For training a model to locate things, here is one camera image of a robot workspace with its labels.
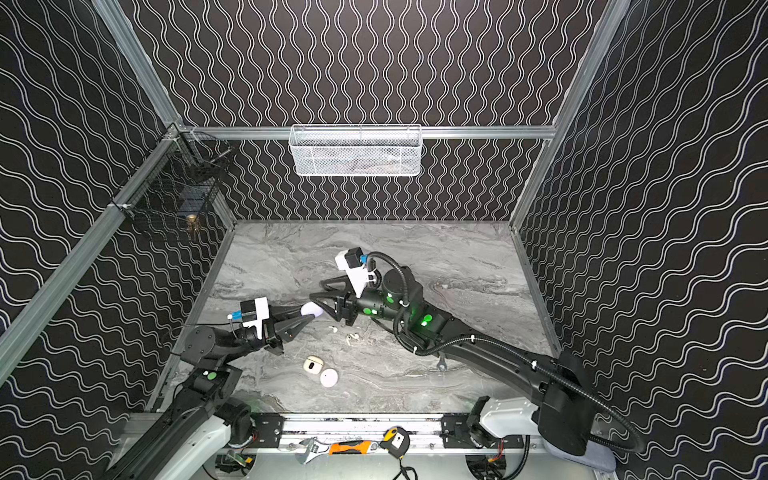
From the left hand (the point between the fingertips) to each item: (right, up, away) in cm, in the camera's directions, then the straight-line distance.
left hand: (313, 314), depth 61 cm
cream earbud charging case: (-5, -19, +22) cm, 30 cm away
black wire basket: (-52, +32, +31) cm, 68 cm away
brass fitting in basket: (-39, +21, +22) cm, 49 cm away
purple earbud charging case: (0, +1, 0) cm, 1 cm away
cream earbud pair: (+6, -13, +29) cm, 32 cm away
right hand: (0, +5, +2) cm, 5 cm away
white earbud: (-1, -11, +31) cm, 33 cm away
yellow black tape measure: (+17, -32, +10) cm, 38 cm away
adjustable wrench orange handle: (-3, -35, +11) cm, 37 cm away
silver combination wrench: (+31, -20, +24) cm, 44 cm away
